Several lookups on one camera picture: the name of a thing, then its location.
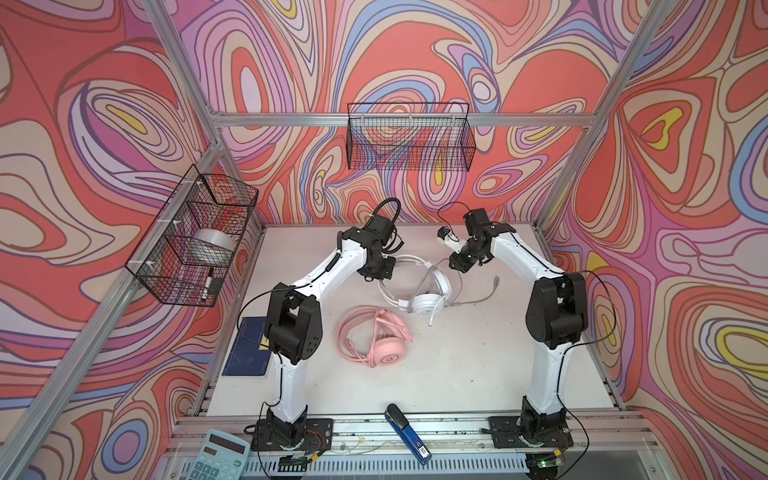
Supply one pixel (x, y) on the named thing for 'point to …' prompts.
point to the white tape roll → (211, 247)
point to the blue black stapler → (395, 415)
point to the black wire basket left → (183, 256)
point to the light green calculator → (220, 457)
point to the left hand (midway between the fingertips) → (388, 271)
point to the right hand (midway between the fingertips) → (459, 266)
